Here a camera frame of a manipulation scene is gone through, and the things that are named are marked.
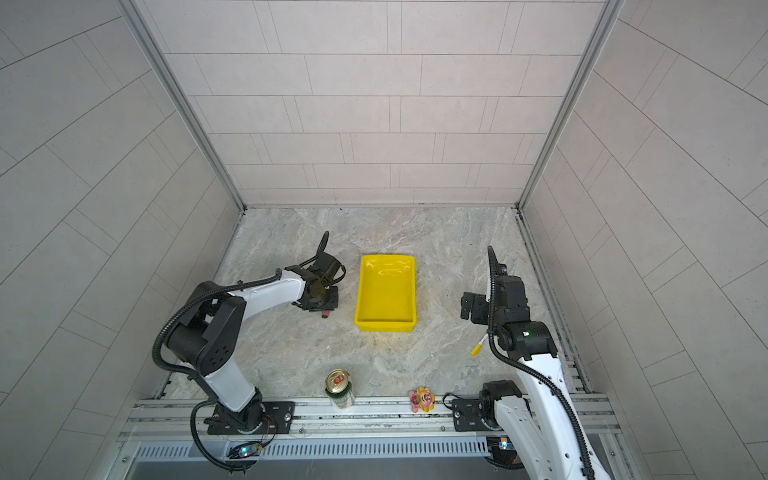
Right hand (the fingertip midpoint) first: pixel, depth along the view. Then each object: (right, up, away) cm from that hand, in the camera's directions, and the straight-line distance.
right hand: (477, 299), depth 77 cm
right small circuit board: (+3, -33, -9) cm, 34 cm away
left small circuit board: (-54, -31, -12) cm, 64 cm away
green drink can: (-34, -18, -11) cm, 40 cm away
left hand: (-39, -4, +16) cm, 42 cm away
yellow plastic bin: (-24, -1, +11) cm, 27 cm away
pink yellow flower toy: (-15, -23, -6) cm, 28 cm away
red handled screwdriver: (-42, -7, +10) cm, 44 cm away
